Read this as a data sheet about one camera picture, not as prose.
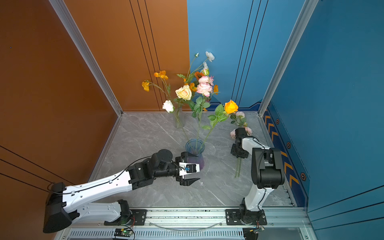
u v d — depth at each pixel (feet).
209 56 2.86
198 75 2.80
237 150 2.66
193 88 2.67
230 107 2.17
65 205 1.32
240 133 2.61
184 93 2.32
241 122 3.68
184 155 2.00
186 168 1.78
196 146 2.60
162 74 2.75
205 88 2.12
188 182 1.93
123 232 2.33
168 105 2.24
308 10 2.29
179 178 1.90
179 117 3.42
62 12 2.30
